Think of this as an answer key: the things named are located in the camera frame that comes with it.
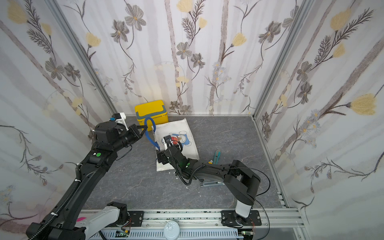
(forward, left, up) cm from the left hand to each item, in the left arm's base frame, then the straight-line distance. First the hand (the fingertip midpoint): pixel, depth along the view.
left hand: (148, 125), depth 70 cm
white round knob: (-40, -10, -27) cm, 49 cm away
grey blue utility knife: (-17, -32, -33) cm, 49 cm away
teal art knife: (0, -37, -33) cm, 49 cm away
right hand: (-3, -5, -14) cm, 15 cm away
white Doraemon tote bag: (+15, -12, -22) cm, 29 cm away
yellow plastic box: (+30, +5, -19) cm, 36 cm away
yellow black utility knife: (-4, -32, -33) cm, 46 cm away
